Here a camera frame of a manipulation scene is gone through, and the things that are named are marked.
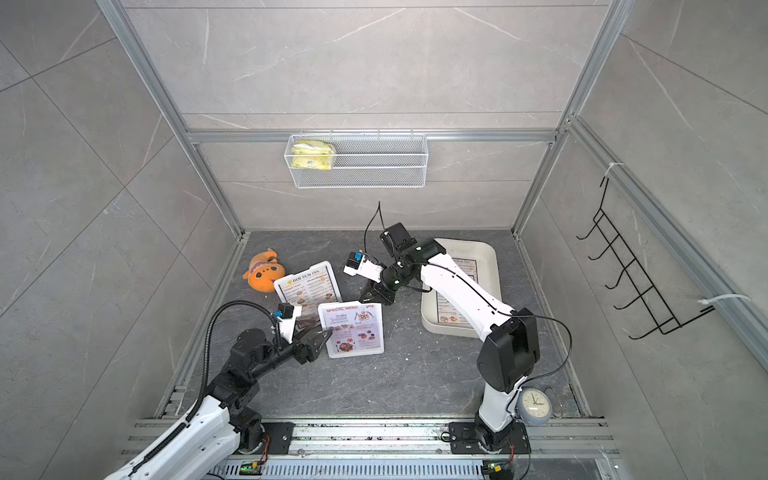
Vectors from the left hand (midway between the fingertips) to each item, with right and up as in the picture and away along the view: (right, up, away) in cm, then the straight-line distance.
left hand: (323, 323), depth 77 cm
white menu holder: (+2, -4, -4) cm, 6 cm away
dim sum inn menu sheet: (+36, -1, +19) cm, 41 cm away
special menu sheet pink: (+8, -2, +3) cm, 8 cm away
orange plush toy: (-25, +13, +21) cm, 35 cm away
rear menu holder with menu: (-7, +8, +9) cm, 14 cm away
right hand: (+11, +7, 0) cm, 13 cm away
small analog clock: (+55, -21, -2) cm, 58 cm away
